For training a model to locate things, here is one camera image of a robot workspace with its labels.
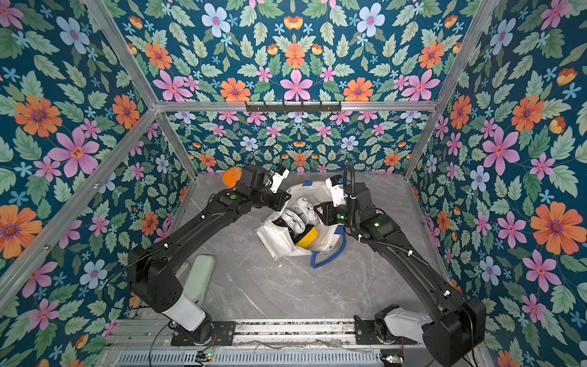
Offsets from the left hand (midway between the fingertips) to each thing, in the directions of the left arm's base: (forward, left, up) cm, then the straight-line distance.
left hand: (293, 194), depth 79 cm
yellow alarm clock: (-9, -4, -18) cm, 21 cm away
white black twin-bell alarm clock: (+1, -2, -15) cm, 15 cm away
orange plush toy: (+28, +30, -17) cm, 45 cm away
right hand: (-6, -10, +2) cm, 12 cm away
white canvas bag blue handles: (-13, -12, -12) cm, 22 cm away
